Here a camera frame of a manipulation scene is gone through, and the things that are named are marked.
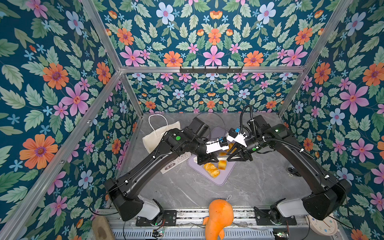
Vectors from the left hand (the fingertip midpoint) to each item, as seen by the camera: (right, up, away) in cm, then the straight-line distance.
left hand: (219, 155), depth 63 cm
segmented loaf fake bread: (+4, -10, +23) cm, 25 cm away
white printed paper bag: (-30, +11, +12) cm, 34 cm away
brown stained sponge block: (-55, -36, +5) cm, 66 cm away
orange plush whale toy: (+1, -28, +3) cm, 28 cm away
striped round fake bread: (+4, +5, -5) cm, 8 cm away
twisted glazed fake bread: (-2, -13, +22) cm, 26 cm away
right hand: (+4, -1, +3) cm, 6 cm away
